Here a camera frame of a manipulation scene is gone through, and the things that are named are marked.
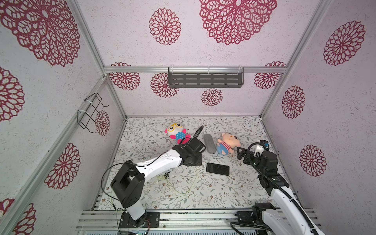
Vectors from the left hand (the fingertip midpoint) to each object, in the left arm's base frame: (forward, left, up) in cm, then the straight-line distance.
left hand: (198, 161), depth 84 cm
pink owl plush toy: (+25, +15, -4) cm, 29 cm away
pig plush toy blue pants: (+16, -21, -4) cm, 27 cm away
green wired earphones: (-5, +19, -8) cm, 21 cm away
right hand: (+4, -25, +8) cm, 26 cm away
